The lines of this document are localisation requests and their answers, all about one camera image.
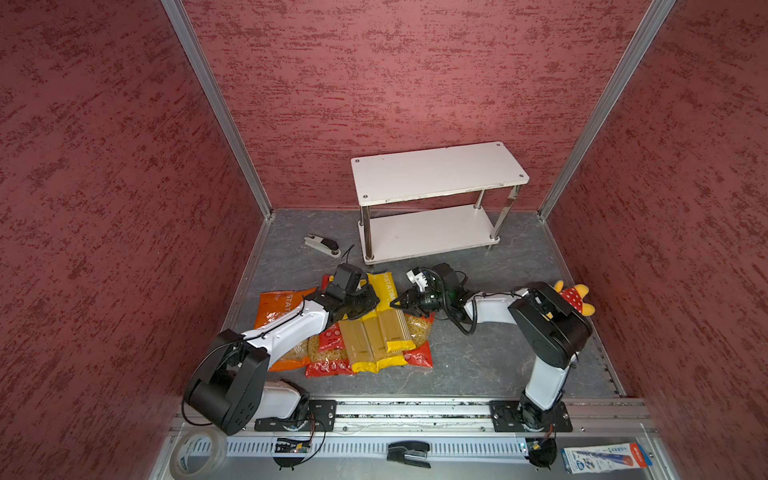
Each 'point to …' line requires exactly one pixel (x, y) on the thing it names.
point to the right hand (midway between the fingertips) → (390, 313)
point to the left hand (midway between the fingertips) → (381, 305)
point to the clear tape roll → (218, 456)
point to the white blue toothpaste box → (605, 458)
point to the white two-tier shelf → (420, 174)
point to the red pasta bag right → (420, 328)
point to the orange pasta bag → (271, 303)
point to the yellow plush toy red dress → (575, 296)
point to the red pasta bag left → (328, 357)
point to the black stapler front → (409, 451)
